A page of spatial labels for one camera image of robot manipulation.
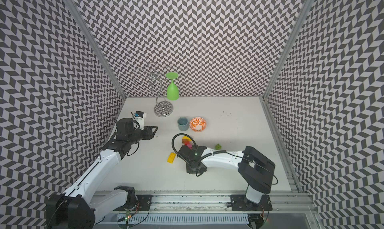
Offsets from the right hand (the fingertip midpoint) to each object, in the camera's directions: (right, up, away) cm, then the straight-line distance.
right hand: (194, 172), depth 82 cm
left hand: (-23, +24, 0) cm, 33 cm away
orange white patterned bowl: (+2, +24, +20) cm, 31 cm away
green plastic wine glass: (-14, +45, +10) cm, 48 cm away
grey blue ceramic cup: (-8, +25, +17) cm, 32 cm away
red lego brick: (-5, +14, +9) cm, 18 cm away
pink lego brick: (-3, +12, +10) cm, 16 cm away
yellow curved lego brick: (-4, +20, -5) cm, 21 cm away
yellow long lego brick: (-14, +6, +5) cm, 16 cm away
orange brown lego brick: (-7, +15, +10) cm, 20 cm away
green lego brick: (+14, +11, +9) cm, 21 cm away
